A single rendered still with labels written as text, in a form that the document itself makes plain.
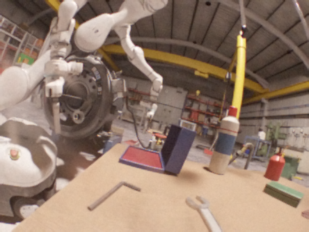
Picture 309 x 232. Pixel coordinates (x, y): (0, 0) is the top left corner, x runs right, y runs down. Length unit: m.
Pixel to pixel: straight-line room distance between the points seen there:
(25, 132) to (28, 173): 0.40
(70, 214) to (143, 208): 0.10
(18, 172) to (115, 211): 0.42
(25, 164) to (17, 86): 0.30
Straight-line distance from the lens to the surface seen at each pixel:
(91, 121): 1.07
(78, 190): 0.21
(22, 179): 0.56
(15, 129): 0.91
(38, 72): 0.67
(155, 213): 0.20
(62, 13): 0.52
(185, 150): 0.32
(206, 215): 0.22
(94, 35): 0.69
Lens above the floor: 0.59
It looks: 1 degrees up
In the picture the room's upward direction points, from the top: 15 degrees clockwise
